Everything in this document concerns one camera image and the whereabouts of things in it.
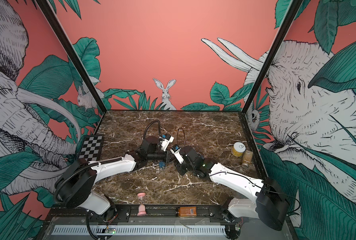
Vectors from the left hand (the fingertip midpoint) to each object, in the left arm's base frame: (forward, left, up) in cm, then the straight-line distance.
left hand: (180, 154), depth 79 cm
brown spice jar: (+3, -42, -11) cm, 43 cm away
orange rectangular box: (-25, -3, -11) cm, 28 cm away
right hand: (-3, +3, -2) cm, 5 cm away
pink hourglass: (-22, +21, -14) cm, 33 cm away
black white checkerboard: (+14, +57, -12) cm, 60 cm away
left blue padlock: (+1, +11, -14) cm, 18 cm away
